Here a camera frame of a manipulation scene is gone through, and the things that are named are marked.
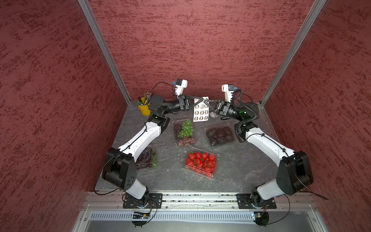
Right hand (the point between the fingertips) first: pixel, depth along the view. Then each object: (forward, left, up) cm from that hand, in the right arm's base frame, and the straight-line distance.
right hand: (203, 105), depth 63 cm
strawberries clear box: (-12, 0, -37) cm, 39 cm away
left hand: (0, +1, +2) cm, 2 cm away
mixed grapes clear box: (+8, +11, -34) cm, 37 cm away
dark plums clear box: (+7, -14, -36) cm, 39 cm away
